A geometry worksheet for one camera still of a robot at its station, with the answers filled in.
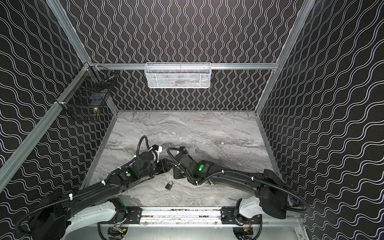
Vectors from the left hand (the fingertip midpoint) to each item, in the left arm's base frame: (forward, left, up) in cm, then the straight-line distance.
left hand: (177, 165), depth 76 cm
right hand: (-1, +2, -4) cm, 4 cm away
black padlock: (-6, +6, -15) cm, 17 cm away
